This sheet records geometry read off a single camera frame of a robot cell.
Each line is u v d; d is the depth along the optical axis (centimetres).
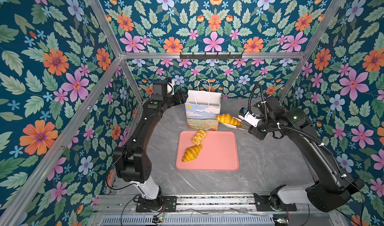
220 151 92
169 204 74
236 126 73
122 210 72
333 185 38
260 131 58
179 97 73
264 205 73
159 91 62
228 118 77
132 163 44
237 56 91
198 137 93
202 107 84
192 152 87
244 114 60
